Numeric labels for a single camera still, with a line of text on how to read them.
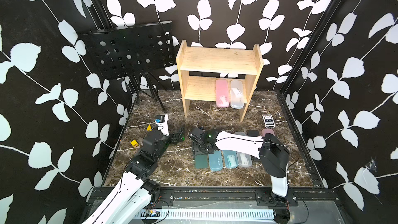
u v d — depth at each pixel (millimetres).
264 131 987
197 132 667
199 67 731
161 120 614
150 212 701
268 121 1018
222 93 887
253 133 949
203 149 612
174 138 647
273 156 473
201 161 829
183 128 707
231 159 856
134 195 594
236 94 881
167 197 734
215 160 852
